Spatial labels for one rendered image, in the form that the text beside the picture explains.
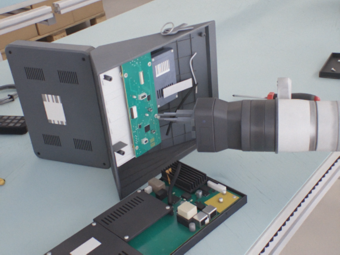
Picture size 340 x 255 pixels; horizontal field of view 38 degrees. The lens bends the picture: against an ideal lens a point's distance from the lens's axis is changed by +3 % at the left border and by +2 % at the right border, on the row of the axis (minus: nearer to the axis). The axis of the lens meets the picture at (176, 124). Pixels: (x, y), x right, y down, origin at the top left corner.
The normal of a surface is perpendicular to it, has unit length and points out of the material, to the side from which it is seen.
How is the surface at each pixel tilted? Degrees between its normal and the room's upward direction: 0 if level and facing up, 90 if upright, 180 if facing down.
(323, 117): 39
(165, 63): 90
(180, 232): 0
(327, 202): 0
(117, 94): 90
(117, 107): 90
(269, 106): 19
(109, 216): 0
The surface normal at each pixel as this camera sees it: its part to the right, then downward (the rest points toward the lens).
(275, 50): -0.09, -0.87
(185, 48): 0.40, 0.41
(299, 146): -0.02, 0.77
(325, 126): -0.19, 0.07
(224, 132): -0.11, 0.49
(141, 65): 0.73, 0.27
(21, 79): -0.39, 0.48
